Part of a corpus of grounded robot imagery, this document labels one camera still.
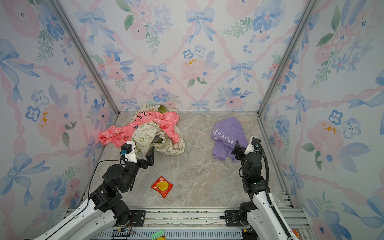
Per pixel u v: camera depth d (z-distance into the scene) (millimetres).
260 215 598
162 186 833
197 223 734
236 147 706
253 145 632
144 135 879
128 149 558
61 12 703
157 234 689
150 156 619
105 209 510
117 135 1012
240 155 694
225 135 1005
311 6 684
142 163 612
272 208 488
